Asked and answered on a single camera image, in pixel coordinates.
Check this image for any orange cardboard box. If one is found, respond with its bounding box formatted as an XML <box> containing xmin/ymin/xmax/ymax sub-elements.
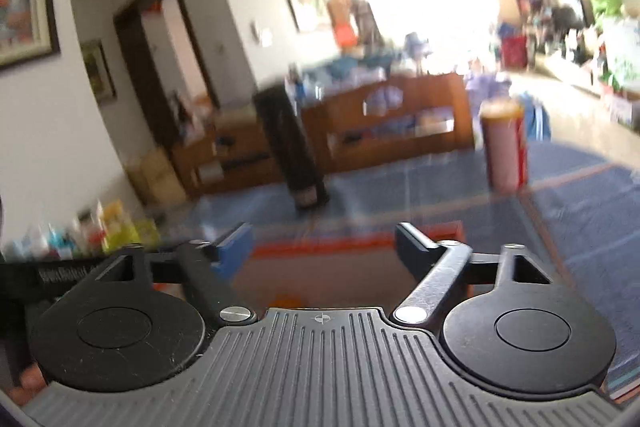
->
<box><xmin>150</xmin><ymin>220</ymin><xmax>474</xmax><ymax>310</ymax></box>

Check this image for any black cylindrical tower speaker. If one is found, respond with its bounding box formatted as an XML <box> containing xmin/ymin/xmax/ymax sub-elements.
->
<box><xmin>253</xmin><ymin>83</ymin><xmax>330</xmax><ymax>212</ymax></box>

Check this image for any red can with lid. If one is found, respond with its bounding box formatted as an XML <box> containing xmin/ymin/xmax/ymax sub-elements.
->
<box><xmin>480</xmin><ymin>98</ymin><xmax>528</xmax><ymax>194</ymax></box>

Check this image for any blue patterned tablecloth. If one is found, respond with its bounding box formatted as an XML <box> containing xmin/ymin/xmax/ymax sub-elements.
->
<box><xmin>160</xmin><ymin>142</ymin><xmax>639</xmax><ymax>399</ymax></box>

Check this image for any small framed picture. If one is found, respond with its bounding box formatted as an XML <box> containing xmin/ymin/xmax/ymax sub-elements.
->
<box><xmin>80</xmin><ymin>39</ymin><xmax>117</xmax><ymax>105</ymax></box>

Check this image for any framed painting on wall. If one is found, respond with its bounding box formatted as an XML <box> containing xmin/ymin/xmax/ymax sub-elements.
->
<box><xmin>0</xmin><ymin>0</ymin><xmax>60</xmax><ymax>70</ymax></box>

